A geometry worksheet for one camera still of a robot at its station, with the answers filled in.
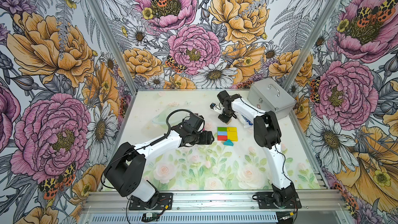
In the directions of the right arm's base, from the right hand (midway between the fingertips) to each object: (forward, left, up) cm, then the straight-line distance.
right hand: (226, 120), depth 103 cm
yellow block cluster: (-9, -3, -1) cm, 9 cm away
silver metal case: (+9, -26, +13) cm, 30 cm away
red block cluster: (-11, +4, -1) cm, 12 cm away
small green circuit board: (-50, +41, -3) cm, 64 cm away
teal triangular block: (-15, 0, -1) cm, 15 cm away
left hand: (-19, +14, +7) cm, 25 cm away
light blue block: (-9, +4, -1) cm, 10 cm away
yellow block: (-6, -2, -1) cm, 6 cm away
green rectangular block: (-6, +4, 0) cm, 7 cm away
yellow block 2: (-12, -3, -2) cm, 12 cm away
